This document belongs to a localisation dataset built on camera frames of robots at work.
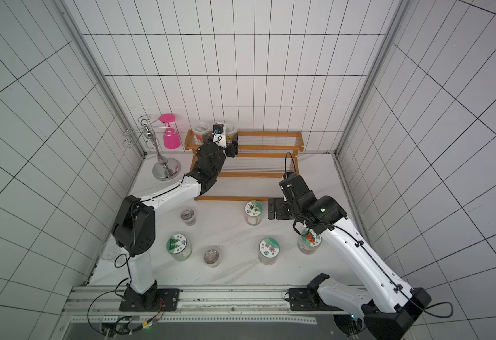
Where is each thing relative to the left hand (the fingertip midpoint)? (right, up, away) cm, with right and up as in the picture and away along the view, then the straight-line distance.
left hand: (230, 135), depth 85 cm
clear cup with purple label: (-18, -34, +3) cm, 39 cm away
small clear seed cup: (-6, -47, -7) cm, 48 cm away
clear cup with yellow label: (+1, +1, -5) cm, 5 cm away
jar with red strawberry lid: (+31, -42, -6) cm, 52 cm away
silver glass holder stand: (-37, -14, +26) cm, 48 cm away
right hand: (+16, -27, -13) cm, 34 cm away
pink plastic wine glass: (-32, +1, +18) cm, 37 cm away
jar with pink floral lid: (+15, -44, -9) cm, 48 cm away
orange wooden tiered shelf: (+11, -16, +5) cm, 20 cm away
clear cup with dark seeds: (-11, +1, -4) cm, 12 cm away
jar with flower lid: (+10, -32, +2) cm, 34 cm away
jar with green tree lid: (-18, -43, -8) cm, 48 cm away
